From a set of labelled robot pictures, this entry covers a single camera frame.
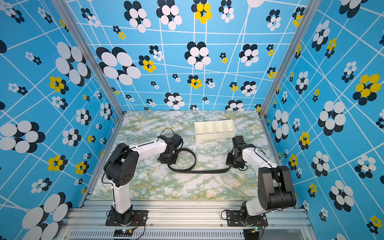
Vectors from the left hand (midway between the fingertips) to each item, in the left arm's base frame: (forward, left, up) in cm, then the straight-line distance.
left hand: (172, 161), depth 94 cm
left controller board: (-37, +21, -2) cm, 42 cm away
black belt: (-6, -13, +1) cm, 14 cm away
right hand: (-2, -37, +2) cm, 38 cm away
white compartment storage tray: (+25, -28, +2) cm, 38 cm away
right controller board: (-37, -41, -1) cm, 56 cm away
